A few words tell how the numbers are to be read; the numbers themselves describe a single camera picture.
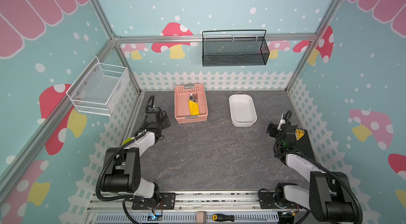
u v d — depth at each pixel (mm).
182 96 1163
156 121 716
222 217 689
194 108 1090
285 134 658
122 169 442
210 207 739
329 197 415
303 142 921
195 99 1130
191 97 1137
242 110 1090
